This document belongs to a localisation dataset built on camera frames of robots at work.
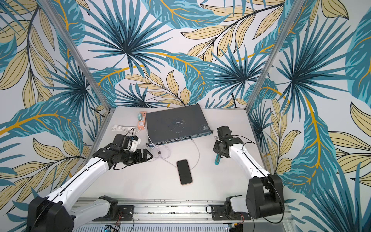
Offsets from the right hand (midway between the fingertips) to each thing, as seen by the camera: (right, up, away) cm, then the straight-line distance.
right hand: (212, 149), depth 87 cm
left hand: (-37, -4, -8) cm, 39 cm away
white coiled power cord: (-55, +11, +16) cm, 58 cm away
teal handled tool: (+3, -5, -3) cm, 6 cm away
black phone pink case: (-17, -13, -1) cm, 21 cm away
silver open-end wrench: (+6, +6, +16) cm, 18 cm away
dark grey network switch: (-23, +15, +19) cm, 33 cm away
